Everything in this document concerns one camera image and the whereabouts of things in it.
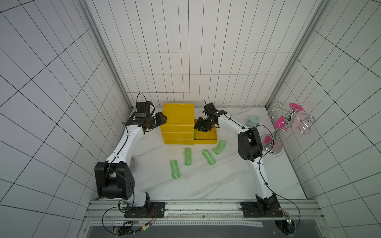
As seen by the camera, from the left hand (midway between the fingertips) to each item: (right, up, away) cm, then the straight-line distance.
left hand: (163, 121), depth 85 cm
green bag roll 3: (+15, -22, +4) cm, 27 cm away
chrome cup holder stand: (+69, -15, +11) cm, 72 cm away
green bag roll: (+19, -10, +18) cm, 28 cm away
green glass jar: (+60, 0, +15) cm, 62 cm away
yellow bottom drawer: (+25, -12, +13) cm, 30 cm away
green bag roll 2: (+8, -29, -2) cm, 30 cm away
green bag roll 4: (+27, -22, +4) cm, 36 cm away
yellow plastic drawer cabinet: (+10, -3, -3) cm, 11 cm away
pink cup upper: (+76, +10, 0) cm, 76 cm away
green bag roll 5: (+36, -17, +9) cm, 41 cm away
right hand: (+21, -2, +16) cm, 27 cm away
